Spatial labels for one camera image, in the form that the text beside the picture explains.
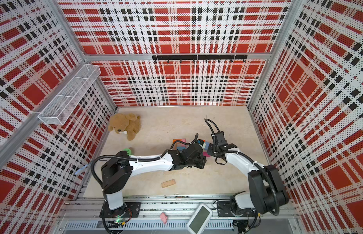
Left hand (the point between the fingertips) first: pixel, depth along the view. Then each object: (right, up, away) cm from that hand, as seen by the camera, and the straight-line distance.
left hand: (207, 161), depth 82 cm
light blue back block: (-1, +9, -3) cm, 10 cm away
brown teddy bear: (-51, +21, +14) cm, 57 cm away
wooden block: (-23, -13, 0) cm, 26 cm away
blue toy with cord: (-64, -1, -12) cm, 65 cm away
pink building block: (-14, +9, +21) cm, 27 cm away
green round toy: (-49, +4, +9) cm, 50 cm away
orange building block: (-21, +9, +20) cm, 31 cm away
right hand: (+5, +5, +8) cm, 10 cm away
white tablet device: (-5, -25, -13) cm, 28 cm away
